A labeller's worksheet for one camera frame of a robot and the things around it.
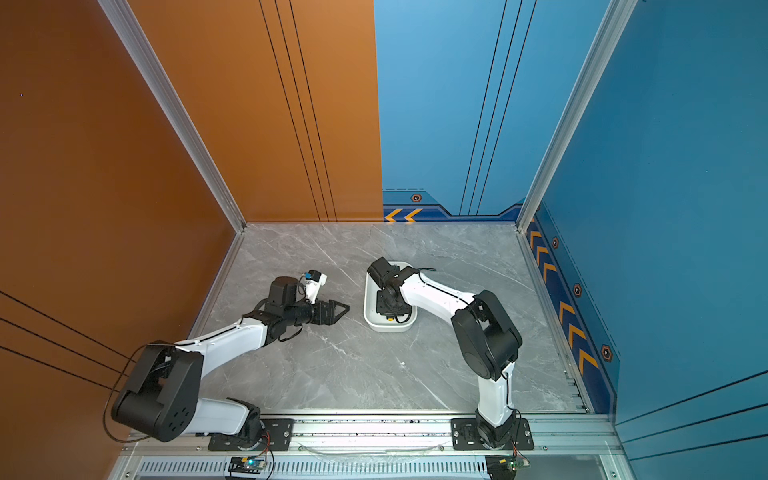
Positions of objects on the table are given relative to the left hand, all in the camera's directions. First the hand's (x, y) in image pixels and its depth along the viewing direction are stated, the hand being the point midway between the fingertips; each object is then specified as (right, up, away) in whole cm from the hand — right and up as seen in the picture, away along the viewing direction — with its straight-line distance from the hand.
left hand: (340, 305), depth 88 cm
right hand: (+13, -2, +4) cm, 14 cm away
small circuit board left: (-19, -35, -17) cm, 44 cm away
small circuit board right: (+45, -34, -19) cm, 59 cm away
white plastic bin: (+11, -6, +1) cm, 13 cm away
